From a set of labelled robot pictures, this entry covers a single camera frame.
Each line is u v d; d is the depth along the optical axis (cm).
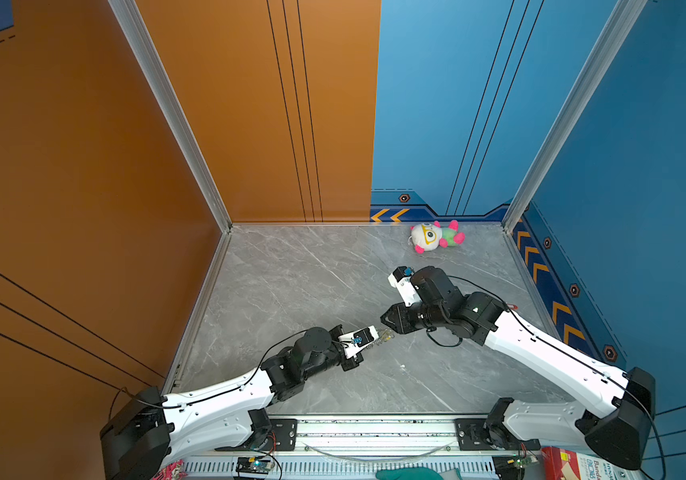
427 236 108
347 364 67
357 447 73
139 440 41
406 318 63
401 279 65
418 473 68
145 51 75
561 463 67
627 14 69
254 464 71
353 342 61
